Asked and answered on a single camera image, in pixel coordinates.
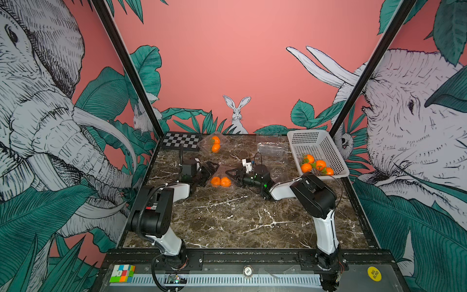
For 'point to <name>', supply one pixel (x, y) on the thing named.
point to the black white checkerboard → (184, 142)
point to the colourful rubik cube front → (122, 274)
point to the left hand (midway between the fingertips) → (218, 167)
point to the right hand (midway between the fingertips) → (225, 174)
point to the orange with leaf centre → (320, 165)
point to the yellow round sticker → (374, 274)
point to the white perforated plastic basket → (316, 152)
